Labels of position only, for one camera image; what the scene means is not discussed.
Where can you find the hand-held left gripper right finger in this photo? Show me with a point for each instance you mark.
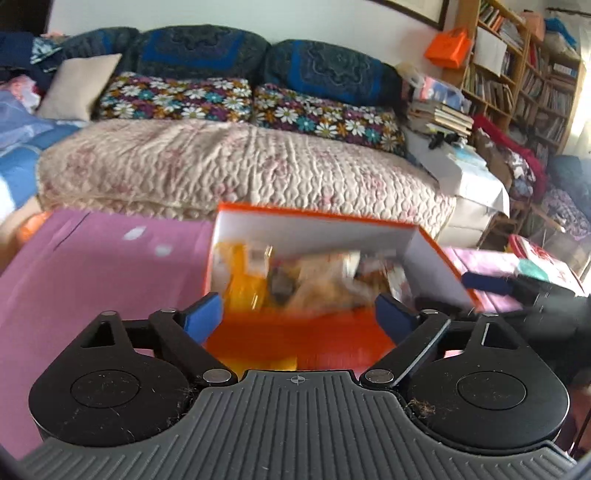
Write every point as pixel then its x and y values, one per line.
pixel 395 318

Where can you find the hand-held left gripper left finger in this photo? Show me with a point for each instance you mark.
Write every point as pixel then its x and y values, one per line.
pixel 203 318

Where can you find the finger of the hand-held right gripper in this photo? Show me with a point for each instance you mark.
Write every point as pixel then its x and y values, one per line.
pixel 485 282
pixel 443 305

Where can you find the orange-yellow snack packet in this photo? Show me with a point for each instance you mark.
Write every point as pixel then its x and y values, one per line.
pixel 242 281

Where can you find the orange cardboard box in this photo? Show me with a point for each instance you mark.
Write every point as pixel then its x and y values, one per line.
pixel 323 337

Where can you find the clear bag of nuts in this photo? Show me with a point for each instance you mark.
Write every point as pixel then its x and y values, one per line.
pixel 323 277

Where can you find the teal and white pouch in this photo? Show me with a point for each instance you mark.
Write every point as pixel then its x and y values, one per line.
pixel 531 268

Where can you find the red and white box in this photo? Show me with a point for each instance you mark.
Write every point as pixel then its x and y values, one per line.
pixel 549 256

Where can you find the red cloth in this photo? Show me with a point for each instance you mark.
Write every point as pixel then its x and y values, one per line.
pixel 526 157

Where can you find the beige quilted blanket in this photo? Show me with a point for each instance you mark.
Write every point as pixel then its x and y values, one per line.
pixel 231 161

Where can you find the stack of books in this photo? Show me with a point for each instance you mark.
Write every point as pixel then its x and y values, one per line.
pixel 438 113

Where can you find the wooden bookshelf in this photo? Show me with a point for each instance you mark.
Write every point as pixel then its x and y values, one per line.
pixel 531 83

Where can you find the floral daisy pillow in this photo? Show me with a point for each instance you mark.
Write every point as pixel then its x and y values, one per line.
pixel 328 115
pixel 175 97

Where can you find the orange paper bag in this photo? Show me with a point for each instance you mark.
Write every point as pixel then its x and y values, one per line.
pixel 448 46

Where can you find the blue striped blanket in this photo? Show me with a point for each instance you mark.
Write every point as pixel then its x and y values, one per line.
pixel 23 152

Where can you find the blue patterned cushion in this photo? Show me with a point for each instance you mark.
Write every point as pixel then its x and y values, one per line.
pixel 198 50
pixel 328 69
pixel 97 46

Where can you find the beige cushion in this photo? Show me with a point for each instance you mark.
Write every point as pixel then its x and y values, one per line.
pixel 78 87

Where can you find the dark blue clothes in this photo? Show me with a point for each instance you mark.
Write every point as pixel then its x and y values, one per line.
pixel 18 55

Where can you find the framed wall picture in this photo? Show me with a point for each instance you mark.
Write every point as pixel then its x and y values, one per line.
pixel 420 11

